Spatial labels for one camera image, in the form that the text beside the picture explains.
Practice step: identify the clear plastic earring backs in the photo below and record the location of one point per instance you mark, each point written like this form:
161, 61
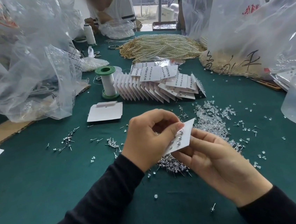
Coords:
211, 117

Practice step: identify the white thread cone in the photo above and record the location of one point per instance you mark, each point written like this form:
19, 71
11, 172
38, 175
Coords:
89, 34

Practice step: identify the small scatter of silver studs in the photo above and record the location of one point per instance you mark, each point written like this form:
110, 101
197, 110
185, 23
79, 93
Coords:
66, 141

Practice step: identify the stack of white cards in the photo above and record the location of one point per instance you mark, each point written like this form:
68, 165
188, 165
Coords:
104, 112

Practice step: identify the person's left forearm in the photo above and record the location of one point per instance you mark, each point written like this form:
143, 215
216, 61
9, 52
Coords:
95, 211

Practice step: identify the row of white cards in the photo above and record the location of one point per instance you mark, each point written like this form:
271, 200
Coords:
147, 84

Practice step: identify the person's right hand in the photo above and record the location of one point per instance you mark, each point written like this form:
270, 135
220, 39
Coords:
222, 166

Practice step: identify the person's right forearm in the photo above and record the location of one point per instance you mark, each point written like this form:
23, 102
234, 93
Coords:
274, 210

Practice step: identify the single ear stud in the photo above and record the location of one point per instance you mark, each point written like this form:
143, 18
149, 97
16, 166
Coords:
213, 208

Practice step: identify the pile of silver stud earrings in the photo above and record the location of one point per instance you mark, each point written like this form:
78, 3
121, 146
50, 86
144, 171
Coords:
172, 166

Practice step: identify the pile of pearl strands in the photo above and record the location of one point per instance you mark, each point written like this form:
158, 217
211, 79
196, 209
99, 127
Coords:
162, 46

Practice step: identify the white handwritten plastic bag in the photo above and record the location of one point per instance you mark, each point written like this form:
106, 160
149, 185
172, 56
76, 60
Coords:
247, 26

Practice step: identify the small bag of pearls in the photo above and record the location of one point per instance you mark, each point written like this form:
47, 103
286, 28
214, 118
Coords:
92, 62

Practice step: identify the green spool of white thread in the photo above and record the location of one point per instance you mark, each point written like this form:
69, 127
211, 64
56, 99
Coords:
107, 83

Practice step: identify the heap of clear plastic bags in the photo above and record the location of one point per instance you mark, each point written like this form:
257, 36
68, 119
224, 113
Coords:
295, 60

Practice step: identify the person's left hand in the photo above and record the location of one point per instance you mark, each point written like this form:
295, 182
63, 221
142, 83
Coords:
145, 139

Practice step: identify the large clear plastic bag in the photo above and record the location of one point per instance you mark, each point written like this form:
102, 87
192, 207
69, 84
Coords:
37, 88

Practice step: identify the white red-printed plastic bag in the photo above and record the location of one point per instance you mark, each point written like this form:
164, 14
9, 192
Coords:
27, 20

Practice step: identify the orange and black tool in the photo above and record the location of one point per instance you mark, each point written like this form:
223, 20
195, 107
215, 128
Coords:
266, 83

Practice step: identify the white earring card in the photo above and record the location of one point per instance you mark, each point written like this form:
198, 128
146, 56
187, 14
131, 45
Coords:
182, 136

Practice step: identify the brown cardboard sheet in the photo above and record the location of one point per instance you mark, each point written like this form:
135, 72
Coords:
2, 132

